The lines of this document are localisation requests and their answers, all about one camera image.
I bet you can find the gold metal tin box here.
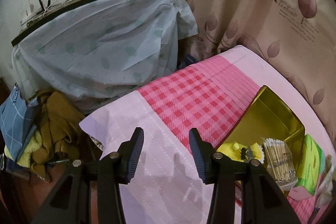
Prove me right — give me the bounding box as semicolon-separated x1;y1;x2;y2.
217;86;305;174

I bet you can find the mustard brown clothes pile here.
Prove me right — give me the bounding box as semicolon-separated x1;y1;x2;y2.
30;89;84;182

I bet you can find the cotton swab pack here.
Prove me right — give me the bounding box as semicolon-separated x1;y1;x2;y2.
263;138;298;192

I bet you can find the pink checkered tablecloth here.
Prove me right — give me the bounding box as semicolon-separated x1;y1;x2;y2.
80;46;335;223

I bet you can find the white wire rack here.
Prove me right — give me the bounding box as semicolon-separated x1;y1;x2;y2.
19;0;68;27

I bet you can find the green tissue pack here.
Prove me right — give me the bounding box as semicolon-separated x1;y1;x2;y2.
295;134;325;196

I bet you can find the beige leaf-print curtain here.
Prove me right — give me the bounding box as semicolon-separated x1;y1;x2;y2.
180;0;335;139

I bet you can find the pale blue-grey cover cloth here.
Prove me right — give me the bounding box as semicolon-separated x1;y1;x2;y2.
12;0;198;111

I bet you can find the blue checked fabric bag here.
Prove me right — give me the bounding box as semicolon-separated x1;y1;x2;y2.
1;85;40;161

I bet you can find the yellow plush toy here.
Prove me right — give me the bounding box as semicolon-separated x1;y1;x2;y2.
217;142;265;164

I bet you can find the white plastic sachet packet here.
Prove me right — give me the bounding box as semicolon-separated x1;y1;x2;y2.
314;155;335;209

